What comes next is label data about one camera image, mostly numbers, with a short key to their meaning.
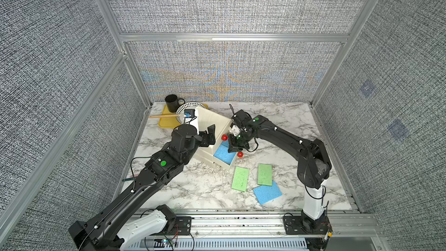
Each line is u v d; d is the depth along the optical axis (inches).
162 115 44.5
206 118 33.1
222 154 33.7
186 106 45.4
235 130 32.4
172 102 43.5
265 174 33.8
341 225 29.4
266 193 32.2
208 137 23.6
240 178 33.7
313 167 19.6
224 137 31.5
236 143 30.1
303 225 25.8
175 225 26.6
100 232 14.9
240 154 32.8
